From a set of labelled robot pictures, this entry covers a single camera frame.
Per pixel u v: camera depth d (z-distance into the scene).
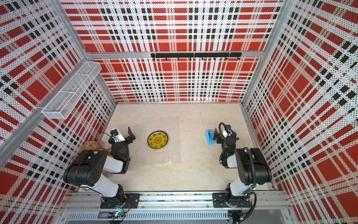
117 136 0.75
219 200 0.74
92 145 0.86
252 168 0.44
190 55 0.88
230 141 0.70
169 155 0.91
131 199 0.74
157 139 0.99
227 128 0.78
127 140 0.80
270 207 0.73
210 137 0.96
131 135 0.82
